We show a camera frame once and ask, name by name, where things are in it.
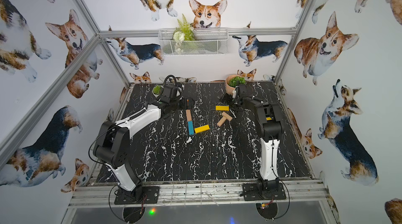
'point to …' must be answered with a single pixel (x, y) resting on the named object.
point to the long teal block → (191, 127)
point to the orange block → (187, 102)
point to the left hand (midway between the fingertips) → (191, 99)
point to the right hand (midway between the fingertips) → (221, 101)
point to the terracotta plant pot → (232, 81)
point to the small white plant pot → (156, 90)
